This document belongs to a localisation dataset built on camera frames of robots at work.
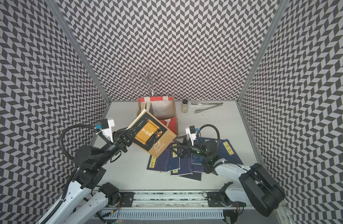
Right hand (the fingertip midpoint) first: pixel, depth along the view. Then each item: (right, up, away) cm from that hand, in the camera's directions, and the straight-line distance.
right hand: (172, 146), depth 69 cm
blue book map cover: (+8, -14, +11) cm, 20 cm away
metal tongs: (+34, +24, +47) cm, 63 cm away
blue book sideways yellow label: (-7, -14, +14) cm, 21 cm away
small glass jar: (+8, +22, +38) cm, 45 cm away
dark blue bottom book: (+13, -19, +10) cm, 26 cm away
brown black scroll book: (-8, +8, -10) cm, 15 cm away
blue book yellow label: (+1, -13, +13) cm, 19 cm away
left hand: (-13, +10, -12) cm, 21 cm away
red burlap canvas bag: (-8, +20, +26) cm, 34 cm away
